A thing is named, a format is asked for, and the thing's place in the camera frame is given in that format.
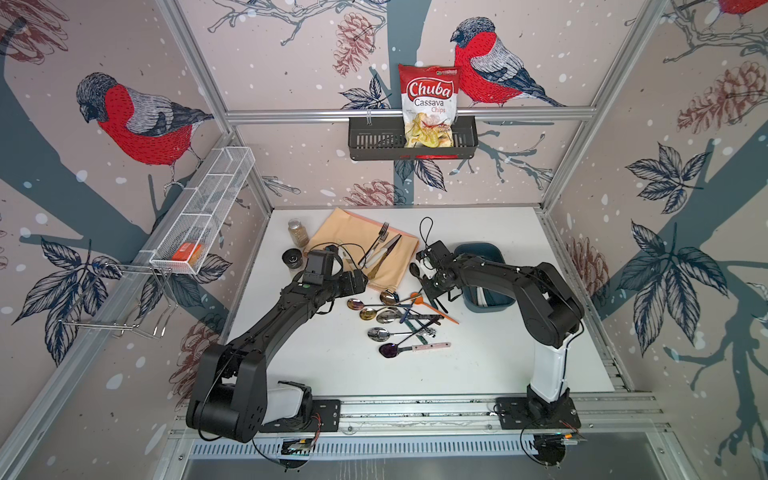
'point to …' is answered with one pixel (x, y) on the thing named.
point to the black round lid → (292, 258)
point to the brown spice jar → (298, 232)
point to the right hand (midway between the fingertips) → (428, 287)
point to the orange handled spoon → (418, 299)
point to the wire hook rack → (118, 296)
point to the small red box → (183, 252)
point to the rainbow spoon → (356, 304)
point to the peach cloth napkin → (357, 233)
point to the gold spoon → (369, 314)
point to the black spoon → (415, 270)
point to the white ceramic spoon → (481, 297)
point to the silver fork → (381, 237)
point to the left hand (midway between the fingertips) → (360, 275)
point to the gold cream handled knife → (349, 260)
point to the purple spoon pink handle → (390, 350)
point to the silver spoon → (381, 334)
